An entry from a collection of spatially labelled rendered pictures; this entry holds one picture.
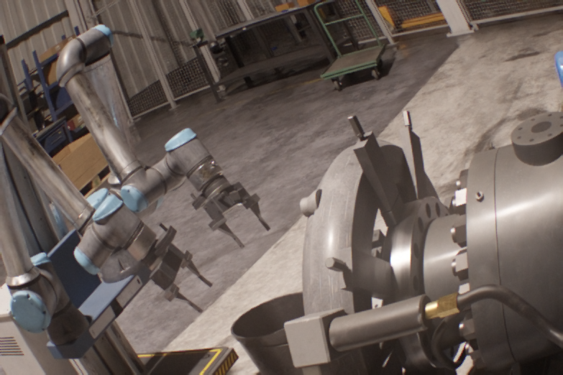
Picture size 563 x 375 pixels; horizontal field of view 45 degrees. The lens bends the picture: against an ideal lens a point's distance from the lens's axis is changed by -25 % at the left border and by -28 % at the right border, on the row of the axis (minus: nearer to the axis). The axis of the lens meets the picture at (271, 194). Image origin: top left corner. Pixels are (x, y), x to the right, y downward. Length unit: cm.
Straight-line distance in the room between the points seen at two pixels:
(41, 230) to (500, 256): 166
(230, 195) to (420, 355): 87
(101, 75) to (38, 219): 55
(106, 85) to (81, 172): 623
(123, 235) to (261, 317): 108
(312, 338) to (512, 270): 44
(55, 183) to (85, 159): 677
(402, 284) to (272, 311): 132
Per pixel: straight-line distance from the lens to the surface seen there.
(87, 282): 271
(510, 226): 159
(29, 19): 1213
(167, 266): 206
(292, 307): 300
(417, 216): 183
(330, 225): 169
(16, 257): 215
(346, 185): 175
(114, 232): 204
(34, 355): 266
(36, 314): 216
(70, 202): 219
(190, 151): 238
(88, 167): 897
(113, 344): 283
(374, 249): 205
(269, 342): 275
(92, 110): 248
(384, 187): 180
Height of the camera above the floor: 145
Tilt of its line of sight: 15 degrees down
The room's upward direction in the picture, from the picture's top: 24 degrees counter-clockwise
